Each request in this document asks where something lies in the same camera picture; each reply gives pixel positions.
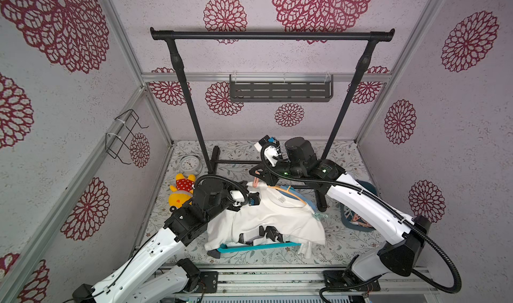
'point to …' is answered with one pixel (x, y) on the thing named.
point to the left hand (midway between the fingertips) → (241, 180)
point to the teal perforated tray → (223, 247)
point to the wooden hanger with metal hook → (288, 191)
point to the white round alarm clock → (190, 165)
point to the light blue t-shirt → (309, 202)
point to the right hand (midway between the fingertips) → (250, 170)
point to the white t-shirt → (277, 211)
